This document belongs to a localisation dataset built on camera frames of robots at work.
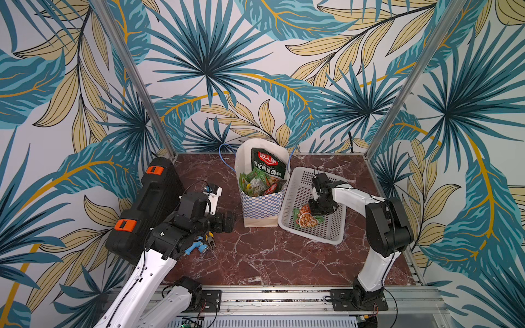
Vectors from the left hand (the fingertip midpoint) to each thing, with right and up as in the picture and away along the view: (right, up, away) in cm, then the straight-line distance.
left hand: (224, 217), depth 71 cm
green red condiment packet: (+11, +11, +23) cm, 28 cm away
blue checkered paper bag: (+12, +1, +8) cm, 15 cm away
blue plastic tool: (-12, -15, +12) cm, 22 cm away
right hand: (+38, -3, +25) cm, 46 cm away
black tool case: (-25, +9, +4) cm, 27 cm away
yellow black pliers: (-9, -13, +16) cm, 23 cm away
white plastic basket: (+30, +6, +32) cm, 45 cm away
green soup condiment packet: (+31, -5, +22) cm, 38 cm away
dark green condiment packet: (+15, +20, +20) cm, 32 cm away
